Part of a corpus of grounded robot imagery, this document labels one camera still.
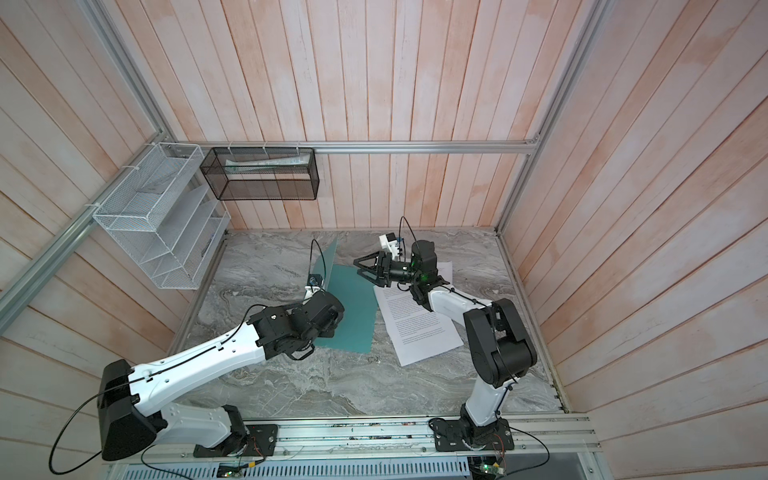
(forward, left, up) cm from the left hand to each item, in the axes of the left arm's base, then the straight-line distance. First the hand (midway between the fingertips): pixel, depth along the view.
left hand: (324, 320), depth 77 cm
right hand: (+12, -8, +6) cm, 16 cm away
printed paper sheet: (+5, -26, -17) cm, 32 cm away
